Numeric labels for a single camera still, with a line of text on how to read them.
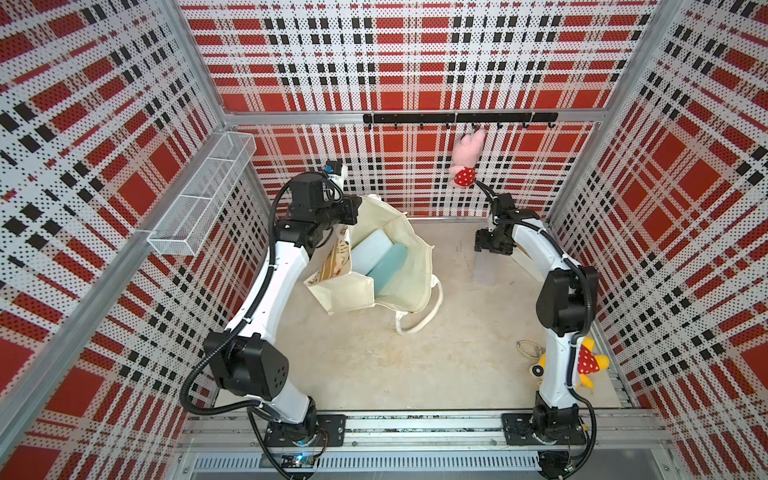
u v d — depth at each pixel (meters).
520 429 0.72
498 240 0.84
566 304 0.55
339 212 0.67
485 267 0.96
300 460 0.69
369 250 0.95
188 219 0.71
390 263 0.97
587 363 0.78
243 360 0.42
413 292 0.91
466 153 0.93
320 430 0.73
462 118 0.90
